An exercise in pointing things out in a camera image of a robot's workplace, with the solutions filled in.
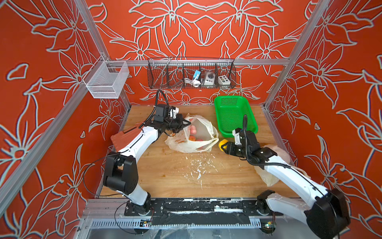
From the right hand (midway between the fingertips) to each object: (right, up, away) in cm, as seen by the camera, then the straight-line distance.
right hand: (219, 149), depth 80 cm
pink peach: (-14, +9, +19) cm, 26 cm away
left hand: (-16, +15, 0) cm, 22 cm away
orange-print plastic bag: (-9, +5, +20) cm, 23 cm away
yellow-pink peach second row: (-15, +4, +14) cm, 21 cm away
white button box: (+5, +42, +14) cm, 45 cm away
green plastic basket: (+15, +23, +30) cm, 41 cm away
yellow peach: (+2, +4, +1) cm, 4 cm away
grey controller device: (-4, +42, +10) cm, 44 cm away
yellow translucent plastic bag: (+35, -3, -1) cm, 35 cm away
